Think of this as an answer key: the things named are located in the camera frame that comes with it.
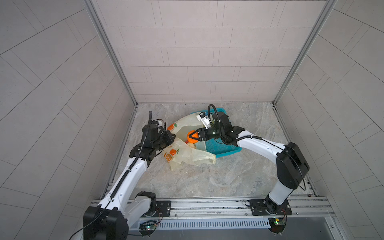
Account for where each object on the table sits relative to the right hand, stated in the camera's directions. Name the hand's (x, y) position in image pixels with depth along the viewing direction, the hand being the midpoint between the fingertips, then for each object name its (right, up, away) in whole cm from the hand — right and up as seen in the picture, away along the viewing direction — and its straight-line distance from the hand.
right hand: (192, 136), depth 78 cm
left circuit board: (-19, -38, -13) cm, 44 cm away
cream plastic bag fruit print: (-6, -7, -5) cm, 11 cm away
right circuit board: (+40, -39, -10) cm, 56 cm away
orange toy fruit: (0, -2, -3) cm, 3 cm away
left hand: (-7, +2, 0) cm, 7 cm away
